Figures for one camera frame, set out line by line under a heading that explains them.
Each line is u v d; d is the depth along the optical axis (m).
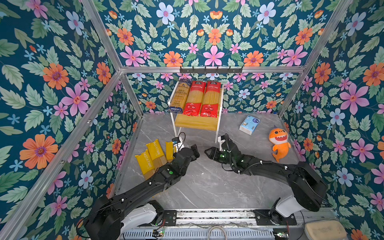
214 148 0.76
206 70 0.91
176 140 0.69
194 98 0.79
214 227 0.70
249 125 1.05
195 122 0.93
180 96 0.80
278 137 0.96
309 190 0.42
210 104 0.77
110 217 0.39
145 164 0.90
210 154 0.76
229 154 0.64
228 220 0.74
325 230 0.68
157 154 0.94
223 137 0.78
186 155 0.59
